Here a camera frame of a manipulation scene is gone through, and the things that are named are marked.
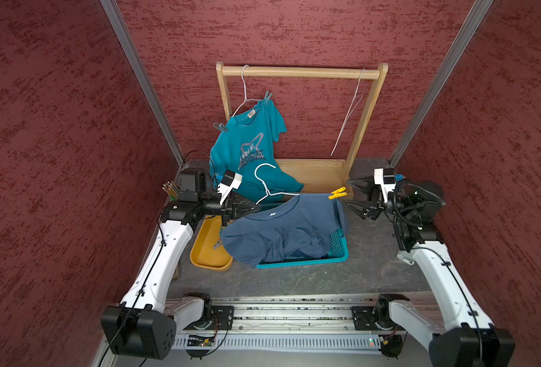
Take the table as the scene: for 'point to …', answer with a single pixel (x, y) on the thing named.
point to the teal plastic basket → (338, 251)
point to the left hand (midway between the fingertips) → (256, 211)
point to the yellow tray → (203, 252)
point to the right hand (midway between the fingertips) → (343, 195)
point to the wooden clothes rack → (319, 176)
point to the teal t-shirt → (246, 144)
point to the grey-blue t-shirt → (296, 227)
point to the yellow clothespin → (338, 193)
